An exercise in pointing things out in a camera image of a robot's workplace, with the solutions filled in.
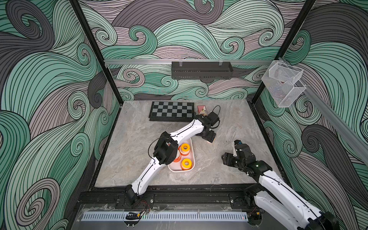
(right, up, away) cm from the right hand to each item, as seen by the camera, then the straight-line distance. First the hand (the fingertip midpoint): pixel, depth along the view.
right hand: (228, 157), depth 83 cm
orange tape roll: (-26, +1, +4) cm, 27 cm away
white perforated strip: (-57, -25, -14) cm, 64 cm away
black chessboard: (-35, +28, +27) cm, 53 cm away
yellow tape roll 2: (-27, -3, 0) cm, 27 cm away
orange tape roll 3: (-30, 0, +2) cm, 30 cm away
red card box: (-12, +29, +31) cm, 44 cm away
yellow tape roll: (-25, +5, +6) cm, 27 cm away
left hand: (-10, +12, +10) cm, 18 cm away
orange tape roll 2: (-26, -6, -2) cm, 27 cm away
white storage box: (-31, -6, +2) cm, 32 cm away
